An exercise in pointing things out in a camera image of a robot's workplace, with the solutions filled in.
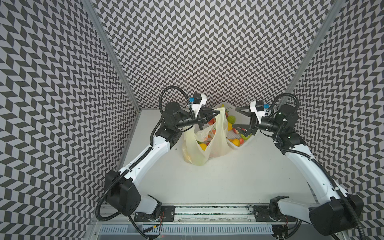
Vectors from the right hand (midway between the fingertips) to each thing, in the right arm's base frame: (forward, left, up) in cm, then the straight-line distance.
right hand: (233, 121), depth 64 cm
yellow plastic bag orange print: (-4, +10, -8) cm, 14 cm away
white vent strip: (-36, +22, -36) cm, 55 cm away
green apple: (+27, -7, -30) cm, 41 cm away
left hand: (+2, +6, +4) cm, 8 cm away
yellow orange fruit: (+8, -8, -31) cm, 32 cm away
